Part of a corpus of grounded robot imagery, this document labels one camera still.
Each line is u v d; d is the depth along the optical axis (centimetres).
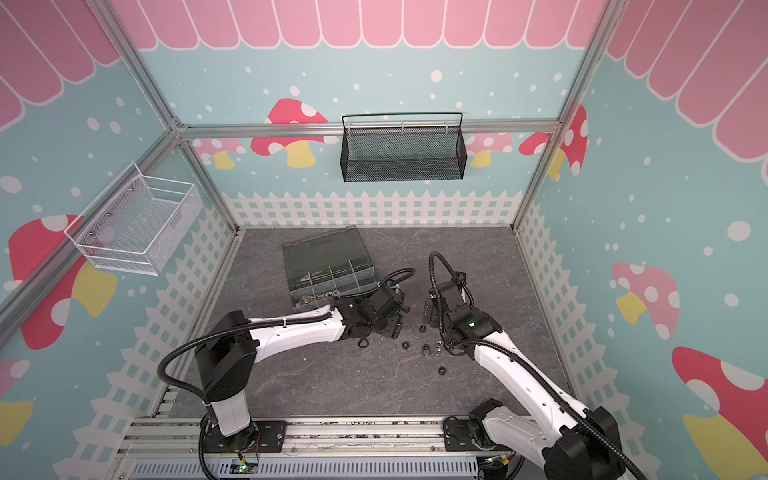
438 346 89
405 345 89
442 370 85
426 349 89
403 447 74
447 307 60
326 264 103
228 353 50
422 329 92
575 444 38
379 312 66
